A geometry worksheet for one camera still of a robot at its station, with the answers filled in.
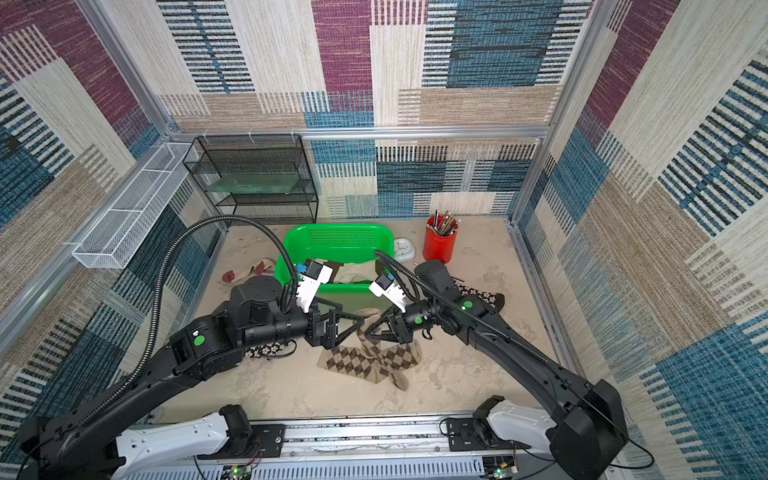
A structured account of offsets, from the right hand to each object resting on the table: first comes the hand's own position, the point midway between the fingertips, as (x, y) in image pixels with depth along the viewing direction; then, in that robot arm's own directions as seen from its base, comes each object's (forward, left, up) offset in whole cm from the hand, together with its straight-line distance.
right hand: (374, 337), depth 67 cm
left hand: (0, +3, +10) cm, 10 cm away
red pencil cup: (+37, -20, -9) cm, 43 cm away
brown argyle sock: (+2, -4, -20) cm, 21 cm away
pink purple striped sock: (+33, +39, -18) cm, 54 cm away
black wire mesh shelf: (+62, +40, +7) cm, 74 cm away
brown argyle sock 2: (+2, +7, -22) cm, 23 cm away
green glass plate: (+47, +37, +7) cm, 60 cm away
